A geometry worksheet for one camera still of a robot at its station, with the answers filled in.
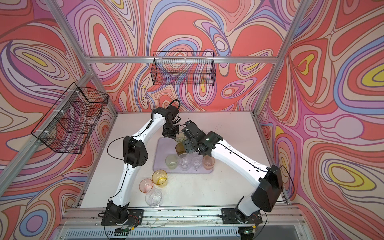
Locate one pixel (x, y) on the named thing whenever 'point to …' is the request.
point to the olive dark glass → (180, 148)
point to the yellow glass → (159, 177)
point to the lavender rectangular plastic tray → (166, 146)
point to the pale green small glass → (171, 161)
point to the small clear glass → (197, 161)
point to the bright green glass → (180, 137)
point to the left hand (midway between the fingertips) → (179, 138)
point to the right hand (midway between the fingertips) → (195, 146)
